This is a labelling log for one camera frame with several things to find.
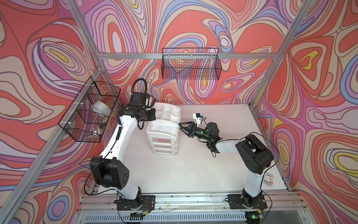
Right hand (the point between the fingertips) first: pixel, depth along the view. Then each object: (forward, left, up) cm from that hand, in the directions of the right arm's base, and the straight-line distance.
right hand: (179, 130), depth 82 cm
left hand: (+8, +14, +6) cm, 17 cm away
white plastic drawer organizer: (-2, +8, +2) cm, 9 cm away
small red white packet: (-25, -50, -17) cm, 59 cm away
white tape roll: (+6, +41, +15) cm, 45 cm away
